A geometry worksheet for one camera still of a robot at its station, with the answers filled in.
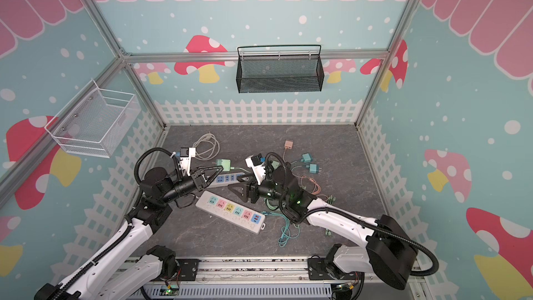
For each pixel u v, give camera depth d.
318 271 0.74
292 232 0.83
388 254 0.41
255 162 0.63
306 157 1.02
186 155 0.65
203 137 1.12
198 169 0.66
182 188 0.62
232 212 0.85
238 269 0.76
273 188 0.62
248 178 0.63
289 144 1.09
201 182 0.62
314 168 1.00
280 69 0.93
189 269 0.74
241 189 0.62
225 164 0.70
